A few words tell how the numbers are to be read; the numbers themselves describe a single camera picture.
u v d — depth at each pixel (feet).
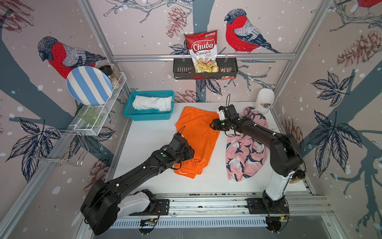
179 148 2.04
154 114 3.77
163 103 3.74
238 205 2.45
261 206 2.38
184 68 3.11
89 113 2.30
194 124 3.56
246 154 3.01
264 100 3.85
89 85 2.38
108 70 2.59
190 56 2.85
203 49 2.62
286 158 1.60
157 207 2.39
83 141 2.39
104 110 2.27
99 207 1.29
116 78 2.79
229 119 2.49
